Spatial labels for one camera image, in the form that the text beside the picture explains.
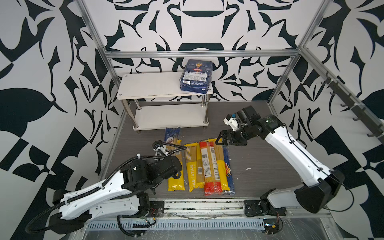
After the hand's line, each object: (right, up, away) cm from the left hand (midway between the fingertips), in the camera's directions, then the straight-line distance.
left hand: (173, 160), depth 68 cm
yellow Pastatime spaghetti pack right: (+25, -4, +17) cm, 30 cm away
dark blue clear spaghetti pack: (-2, +10, +8) cm, 13 cm away
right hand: (+23, +8, +5) cm, 24 cm away
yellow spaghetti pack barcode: (-1, -16, +11) cm, 19 cm away
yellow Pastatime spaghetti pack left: (+10, -8, +18) cm, 22 cm away
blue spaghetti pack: (+28, -19, +9) cm, 35 cm away
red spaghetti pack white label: (+18, -9, +11) cm, 23 cm away
